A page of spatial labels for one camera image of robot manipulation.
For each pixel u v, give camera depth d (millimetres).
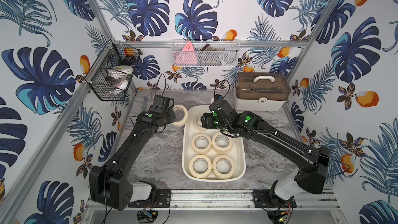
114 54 932
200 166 837
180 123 791
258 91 925
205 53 925
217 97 640
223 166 837
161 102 606
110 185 390
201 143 925
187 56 899
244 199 754
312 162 409
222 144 923
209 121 627
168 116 692
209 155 860
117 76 901
